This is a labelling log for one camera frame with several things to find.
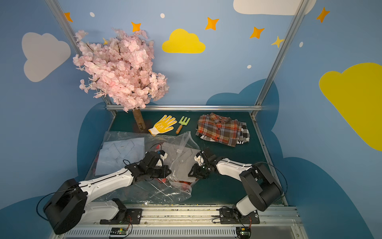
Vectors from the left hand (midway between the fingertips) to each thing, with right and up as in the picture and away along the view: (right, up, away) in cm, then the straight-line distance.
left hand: (172, 170), depth 85 cm
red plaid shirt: (+33, +23, +20) cm, 45 cm away
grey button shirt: (+4, +5, +5) cm, 8 cm away
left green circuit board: (-25, -26, -13) cm, 38 cm away
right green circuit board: (+37, -28, -12) cm, 48 cm away
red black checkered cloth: (+6, -7, -1) cm, 9 cm away
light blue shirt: (-38, +7, +9) cm, 40 cm away
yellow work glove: (-11, +26, +29) cm, 40 cm away
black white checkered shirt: (+49, +19, +20) cm, 57 cm away
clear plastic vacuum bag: (-11, -11, -4) cm, 16 cm away
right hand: (+12, -3, +2) cm, 12 cm away
